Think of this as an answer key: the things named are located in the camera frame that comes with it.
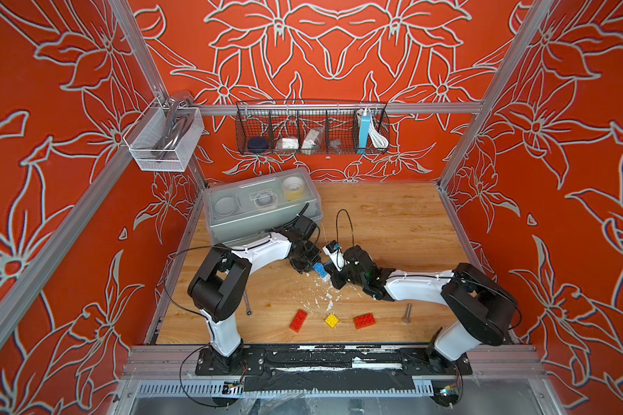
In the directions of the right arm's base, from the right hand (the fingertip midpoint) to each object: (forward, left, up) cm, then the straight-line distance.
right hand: (323, 270), depth 88 cm
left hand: (+3, 0, 0) cm, 3 cm away
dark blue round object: (+41, +26, +23) cm, 53 cm away
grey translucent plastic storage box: (+16, +30, +13) cm, 36 cm away
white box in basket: (+32, +13, +30) cm, 45 cm away
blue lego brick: (0, +1, 0) cm, 1 cm away
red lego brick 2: (-16, +8, -3) cm, 18 cm away
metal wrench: (-13, +25, -4) cm, 28 cm away
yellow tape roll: (+28, +11, +12) cm, 32 cm away
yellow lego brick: (-16, -3, -3) cm, 16 cm away
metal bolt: (-14, -27, -4) cm, 31 cm away
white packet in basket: (+38, +3, +27) cm, 47 cm away
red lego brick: (-16, -13, -3) cm, 21 cm away
